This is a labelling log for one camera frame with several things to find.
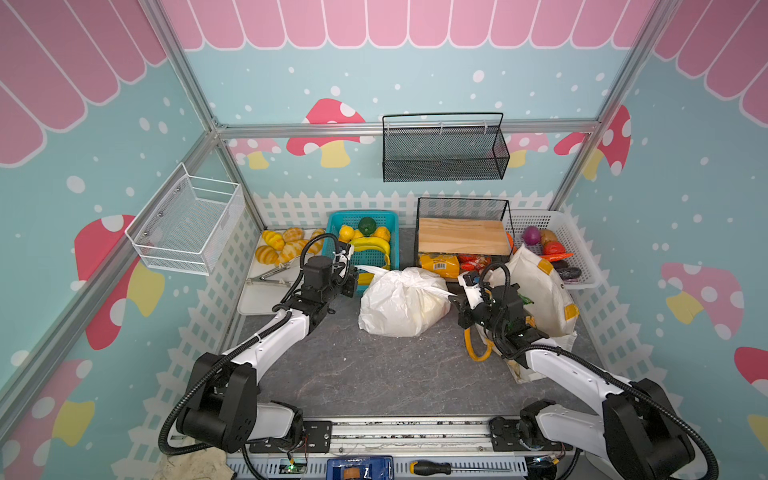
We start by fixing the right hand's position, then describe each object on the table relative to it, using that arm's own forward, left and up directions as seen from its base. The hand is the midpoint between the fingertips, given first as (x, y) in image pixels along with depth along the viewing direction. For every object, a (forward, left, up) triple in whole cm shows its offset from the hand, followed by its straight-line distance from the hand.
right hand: (451, 295), depth 85 cm
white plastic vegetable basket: (+30, -47, -7) cm, 56 cm away
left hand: (+7, +28, +2) cm, 29 cm away
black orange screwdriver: (-39, +8, -11) cm, 42 cm away
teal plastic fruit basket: (+37, +18, -5) cm, 42 cm away
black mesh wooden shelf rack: (+21, -5, +1) cm, 22 cm away
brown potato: (+32, -41, -9) cm, 53 cm away
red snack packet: (+15, -10, -3) cm, 18 cm away
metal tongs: (+14, +62, -11) cm, 65 cm away
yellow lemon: (+31, +34, -6) cm, 46 cm away
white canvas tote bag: (-5, -27, 0) cm, 27 cm away
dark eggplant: (+11, -40, -4) cm, 41 cm away
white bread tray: (+11, +59, -12) cm, 62 cm away
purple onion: (+32, -36, -10) cm, 50 cm away
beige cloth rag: (-39, +64, -13) cm, 76 cm away
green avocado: (+33, +26, -5) cm, 42 cm away
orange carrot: (+20, -40, -7) cm, 45 cm away
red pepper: (+24, -41, -8) cm, 48 cm away
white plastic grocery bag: (-3, +14, +2) cm, 14 cm away
